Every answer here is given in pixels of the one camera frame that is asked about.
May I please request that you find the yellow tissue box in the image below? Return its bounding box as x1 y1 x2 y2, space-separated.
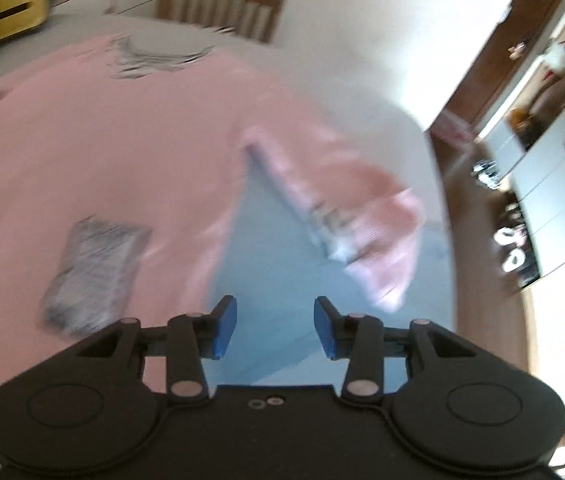
0 0 50 42

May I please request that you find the white cabinet wall unit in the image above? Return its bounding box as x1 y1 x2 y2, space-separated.
483 110 565 276

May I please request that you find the pink sweater with striped collar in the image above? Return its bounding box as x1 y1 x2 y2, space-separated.
0 37 423 384

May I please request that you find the brown wooden chair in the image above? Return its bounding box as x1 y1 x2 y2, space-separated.
156 0 285 44

